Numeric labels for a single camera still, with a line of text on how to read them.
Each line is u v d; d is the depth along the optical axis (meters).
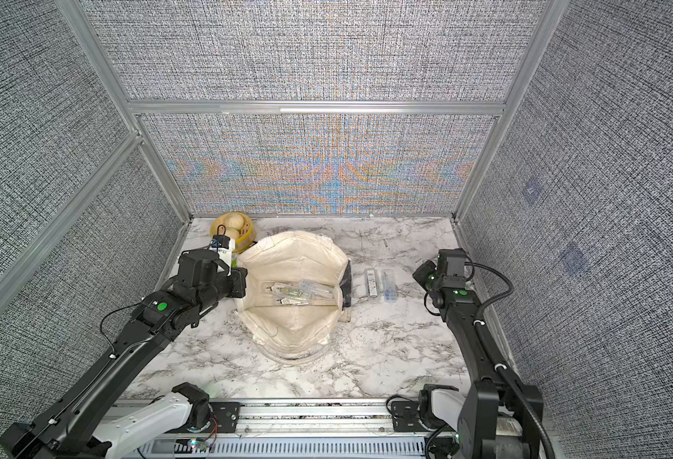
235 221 1.09
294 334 0.81
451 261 0.62
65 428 0.38
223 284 0.64
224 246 0.63
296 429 0.73
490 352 0.45
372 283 0.98
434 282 0.63
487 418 0.39
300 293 0.93
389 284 0.98
